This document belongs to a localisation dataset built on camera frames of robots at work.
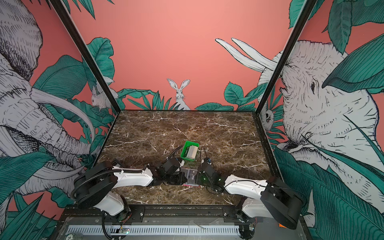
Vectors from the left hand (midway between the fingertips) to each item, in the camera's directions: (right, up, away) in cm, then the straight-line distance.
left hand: (189, 180), depth 83 cm
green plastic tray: (-4, +14, +14) cm, 20 cm away
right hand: (+2, +1, 0) cm, 3 cm away
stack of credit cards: (+1, +14, +9) cm, 17 cm away
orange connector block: (+44, -17, -13) cm, 49 cm away
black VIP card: (+1, +1, +3) cm, 3 cm away
